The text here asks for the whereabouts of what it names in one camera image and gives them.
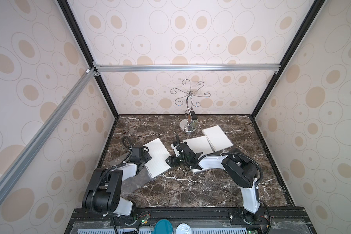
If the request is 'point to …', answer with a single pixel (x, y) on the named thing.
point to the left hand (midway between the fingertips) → (151, 153)
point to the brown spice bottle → (192, 113)
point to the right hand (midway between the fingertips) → (174, 158)
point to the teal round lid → (163, 226)
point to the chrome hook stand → (185, 126)
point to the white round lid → (183, 228)
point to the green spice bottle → (195, 122)
